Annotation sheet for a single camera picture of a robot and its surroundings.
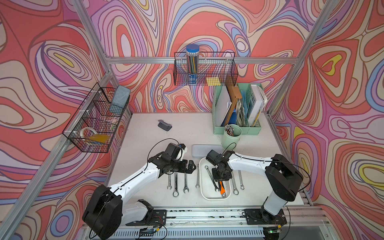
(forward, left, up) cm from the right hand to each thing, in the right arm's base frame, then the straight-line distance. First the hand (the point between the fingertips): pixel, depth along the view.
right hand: (220, 182), depth 85 cm
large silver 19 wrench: (-5, -8, 0) cm, 10 cm away
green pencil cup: (+23, -9, +14) cm, 29 cm away
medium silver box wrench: (-3, +3, +1) cm, 4 cm away
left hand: (+6, +17, +10) cm, 20 cm away
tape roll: (+14, +65, +35) cm, 75 cm away
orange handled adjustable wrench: (-4, -1, +1) cm, 4 cm away
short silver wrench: (-2, -12, -1) cm, 12 cm away
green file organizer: (+40, -17, +24) cm, 50 cm away
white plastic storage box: (-3, +7, +1) cm, 8 cm away
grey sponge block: (+35, +54, +35) cm, 74 cm away
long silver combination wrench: (-5, +26, +1) cm, 26 cm away
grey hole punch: (+42, +36, +5) cm, 55 cm away
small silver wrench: (-1, +30, +1) cm, 30 cm away
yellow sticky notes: (+50, +1, +35) cm, 61 cm away
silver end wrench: (-3, +20, +1) cm, 20 cm away
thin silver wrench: (-2, +13, +1) cm, 13 cm away
